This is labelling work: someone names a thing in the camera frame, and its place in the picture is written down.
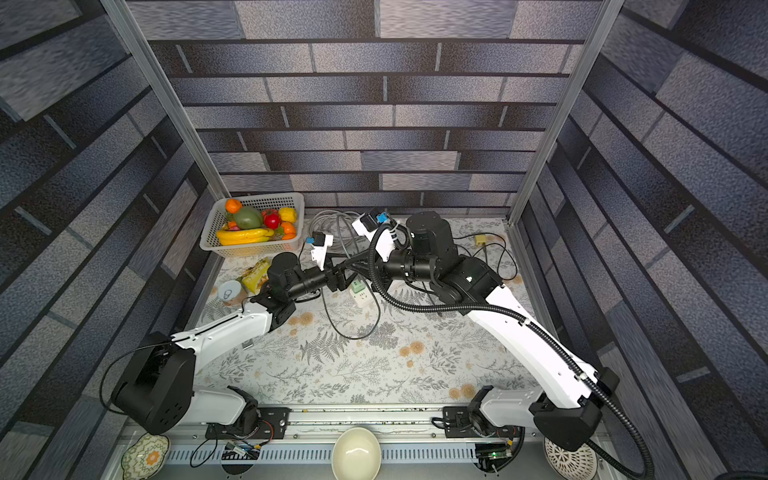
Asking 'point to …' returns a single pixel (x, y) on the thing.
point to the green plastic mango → (249, 217)
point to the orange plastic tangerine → (233, 205)
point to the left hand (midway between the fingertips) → (357, 261)
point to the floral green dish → (145, 458)
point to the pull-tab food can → (228, 290)
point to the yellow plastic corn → (288, 214)
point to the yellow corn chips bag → (257, 275)
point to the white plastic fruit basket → (287, 236)
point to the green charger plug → (357, 286)
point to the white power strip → (363, 297)
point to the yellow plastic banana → (232, 237)
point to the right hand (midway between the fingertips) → (347, 259)
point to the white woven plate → (578, 464)
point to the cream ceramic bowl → (356, 455)
